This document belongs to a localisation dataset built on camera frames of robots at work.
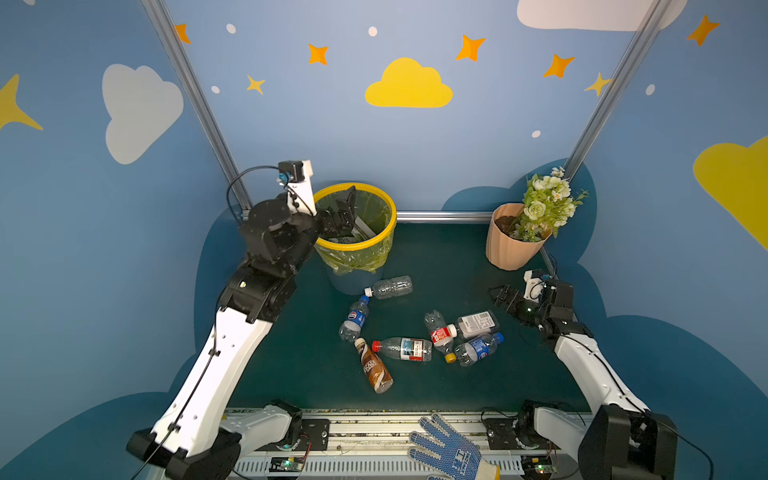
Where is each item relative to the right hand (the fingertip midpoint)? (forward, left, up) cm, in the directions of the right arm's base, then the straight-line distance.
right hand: (502, 293), depth 86 cm
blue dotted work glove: (-40, +13, -12) cm, 44 cm away
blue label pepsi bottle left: (-8, +45, -12) cm, 47 cm away
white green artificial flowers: (+25, -15, +13) cm, 32 cm away
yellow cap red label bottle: (-10, +17, -9) cm, 22 cm away
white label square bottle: (-5, +5, -10) cm, 13 cm away
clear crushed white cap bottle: (+7, +31, -9) cm, 33 cm away
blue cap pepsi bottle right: (-14, +8, -10) cm, 19 cm away
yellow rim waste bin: (+3, +42, +7) cm, 43 cm away
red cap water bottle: (-15, +26, -7) cm, 31 cm away
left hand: (0, +43, +37) cm, 57 cm away
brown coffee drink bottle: (-22, +35, -8) cm, 42 cm away
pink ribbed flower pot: (+19, -5, -2) cm, 20 cm away
